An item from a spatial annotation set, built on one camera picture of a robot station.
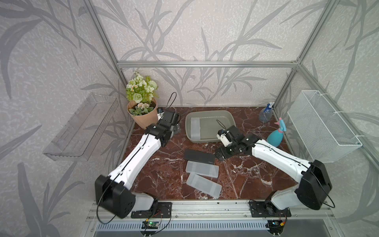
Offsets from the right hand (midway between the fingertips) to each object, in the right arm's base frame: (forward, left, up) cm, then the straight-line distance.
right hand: (221, 151), depth 83 cm
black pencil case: (+3, +12, -13) cm, 18 cm away
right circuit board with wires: (-34, -25, -14) cm, 44 cm away
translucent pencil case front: (-15, +10, -11) cm, 21 cm away
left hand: (+10, +29, +11) cm, 32 cm away
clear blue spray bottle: (+32, -36, -4) cm, 49 cm away
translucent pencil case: (-6, +9, -11) cm, 16 cm away
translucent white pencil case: (+24, +16, -11) cm, 31 cm away
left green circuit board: (-33, +37, -11) cm, 51 cm away
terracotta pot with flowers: (+31, +48, +18) cm, 59 cm away
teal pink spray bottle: (+11, -36, -5) cm, 38 cm away
